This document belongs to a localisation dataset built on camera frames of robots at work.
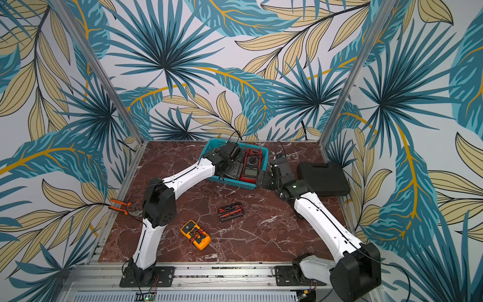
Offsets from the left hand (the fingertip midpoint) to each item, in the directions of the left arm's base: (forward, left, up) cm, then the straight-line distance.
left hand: (232, 168), depth 94 cm
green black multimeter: (-5, -1, +6) cm, 8 cm away
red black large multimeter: (+5, -10, -1) cm, 11 cm away
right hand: (-10, -16, +8) cm, 20 cm away
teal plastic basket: (+18, +12, -2) cm, 22 cm away
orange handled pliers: (-18, +52, -12) cm, 56 cm away
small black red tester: (-20, 0, -7) cm, 21 cm away
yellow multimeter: (-32, +12, -8) cm, 35 cm away
